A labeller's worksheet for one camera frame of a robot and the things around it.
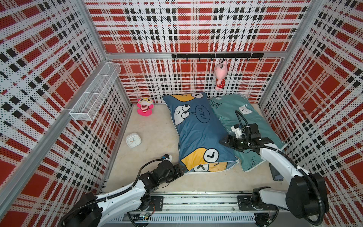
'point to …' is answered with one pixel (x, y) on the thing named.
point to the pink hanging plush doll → (220, 71)
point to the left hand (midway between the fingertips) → (185, 170)
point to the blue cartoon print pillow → (200, 130)
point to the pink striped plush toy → (145, 106)
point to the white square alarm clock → (133, 140)
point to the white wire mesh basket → (89, 105)
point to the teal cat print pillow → (226, 106)
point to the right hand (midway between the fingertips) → (226, 143)
